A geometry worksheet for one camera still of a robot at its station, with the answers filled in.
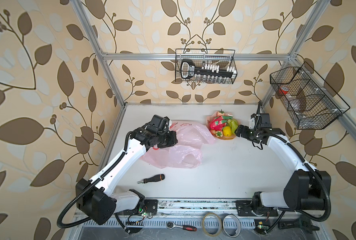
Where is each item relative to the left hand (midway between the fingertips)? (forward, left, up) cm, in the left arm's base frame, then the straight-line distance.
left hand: (179, 140), depth 75 cm
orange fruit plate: (+28, -19, -17) cm, 38 cm away
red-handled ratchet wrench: (-34, +3, -20) cm, 40 cm away
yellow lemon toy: (+17, -30, -15) cm, 37 cm away
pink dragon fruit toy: (+20, -24, -12) cm, 33 cm away
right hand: (+10, -36, -8) cm, 38 cm away
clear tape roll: (-33, -20, -20) cm, 44 cm away
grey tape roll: (-33, -30, -22) cm, 50 cm away
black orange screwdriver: (-13, +14, -20) cm, 28 cm away
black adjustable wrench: (-31, -60, -21) cm, 71 cm away
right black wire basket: (+16, -65, +13) cm, 68 cm away
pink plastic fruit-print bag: (-7, -4, 0) cm, 8 cm away
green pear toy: (+20, -34, -11) cm, 41 cm away
